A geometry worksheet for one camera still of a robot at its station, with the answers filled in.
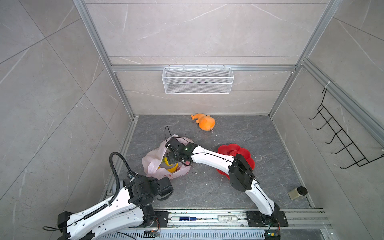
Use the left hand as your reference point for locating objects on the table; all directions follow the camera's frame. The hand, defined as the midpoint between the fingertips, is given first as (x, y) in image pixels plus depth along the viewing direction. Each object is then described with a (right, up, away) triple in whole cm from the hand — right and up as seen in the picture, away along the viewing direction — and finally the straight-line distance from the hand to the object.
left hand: (156, 183), depth 72 cm
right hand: (+5, +10, +17) cm, 20 cm away
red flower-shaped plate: (+43, +13, +23) cm, 51 cm away
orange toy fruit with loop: (+27, +31, +34) cm, 53 cm away
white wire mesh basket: (+21, +60, +29) cm, 70 cm away
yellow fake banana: (+6, +2, +17) cm, 18 cm away
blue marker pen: (+15, -18, +1) cm, 24 cm away
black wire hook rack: (+85, +14, -13) cm, 88 cm away
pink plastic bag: (-1, +11, -2) cm, 12 cm away
